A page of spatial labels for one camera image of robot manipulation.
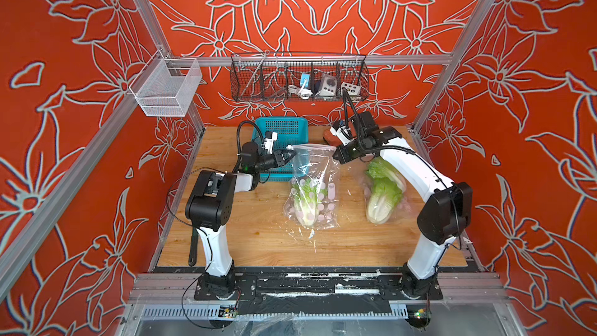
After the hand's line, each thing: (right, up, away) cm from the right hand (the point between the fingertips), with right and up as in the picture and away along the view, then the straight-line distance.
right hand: (330, 154), depth 84 cm
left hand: (-13, 0, +6) cm, 14 cm away
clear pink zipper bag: (-5, -3, +3) cm, 7 cm away
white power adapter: (0, +27, +7) cm, 28 cm away
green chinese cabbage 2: (+23, -13, +3) cm, 26 cm away
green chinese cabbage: (-9, -15, -1) cm, 17 cm away
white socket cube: (+10, +26, +9) cm, 30 cm away
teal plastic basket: (-16, +11, +30) cm, 36 cm away
